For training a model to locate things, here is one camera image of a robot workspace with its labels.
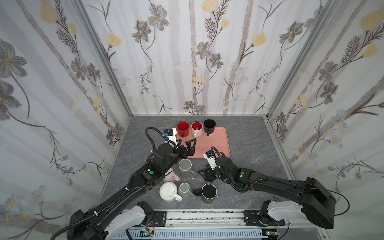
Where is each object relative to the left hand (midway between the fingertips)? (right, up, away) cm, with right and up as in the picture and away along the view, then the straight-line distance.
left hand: (187, 137), depth 71 cm
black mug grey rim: (+10, -29, +3) cm, 31 cm away
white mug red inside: (+5, +5, +36) cm, 37 cm away
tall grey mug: (-2, -17, +9) cm, 20 cm away
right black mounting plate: (+32, -41, +3) cm, 52 cm away
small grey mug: (-2, -28, +3) cm, 28 cm away
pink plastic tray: (+22, -4, +33) cm, 40 cm away
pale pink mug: (-10, -22, +9) cm, 26 cm away
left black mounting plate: (-14, -41, +3) cm, 43 cm away
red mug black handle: (-5, +5, +36) cm, 36 cm away
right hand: (+6, -16, +7) cm, 18 cm away
